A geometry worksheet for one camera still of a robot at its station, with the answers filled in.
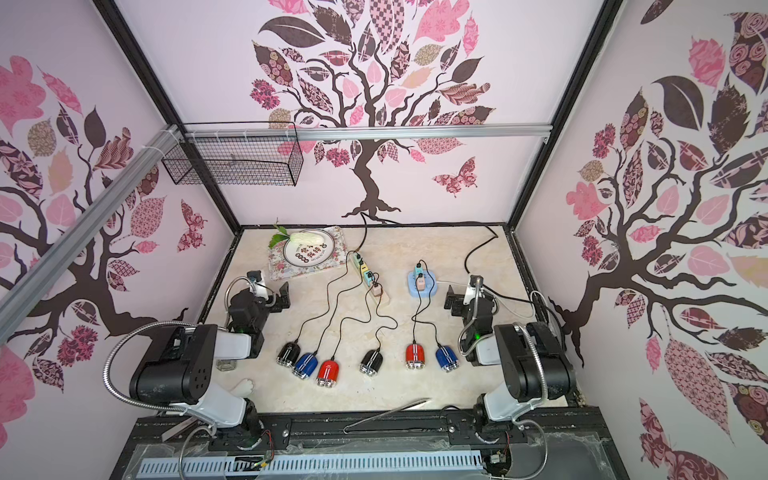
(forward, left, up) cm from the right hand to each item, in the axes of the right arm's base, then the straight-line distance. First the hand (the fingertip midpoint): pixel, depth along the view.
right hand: (468, 285), depth 92 cm
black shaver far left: (-19, +54, -6) cm, 58 cm away
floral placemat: (+14, +65, -7) cm, 67 cm away
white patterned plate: (+20, +55, -7) cm, 59 cm away
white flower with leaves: (+27, +60, -4) cm, 66 cm away
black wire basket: (+34, +73, +25) cm, 84 cm away
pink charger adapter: (+2, +15, -2) cm, 15 cm away
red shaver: (-24, +42, -6) cm, 49 cm away
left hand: (+1, +62, -1) cm, 62 cm away
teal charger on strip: (+4, +31, 0) cm, 32 cm away
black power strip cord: (+29, +34, -3) cm, 45 cm away
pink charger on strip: (-1, +29, -1) cm, 29 cm away
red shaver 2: (-20, +18, -6) cm, 28 cm away
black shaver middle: (-22, +30, -5) cm, 38 cm away
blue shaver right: (-21, +9, -6) cm, 24 cm away
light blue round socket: (+1, +11, -3) cm, 12 cm away
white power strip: (-2, +29, -5) cm, 30 cm away
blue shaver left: (-22, +49, -6) cm, 54 cm away
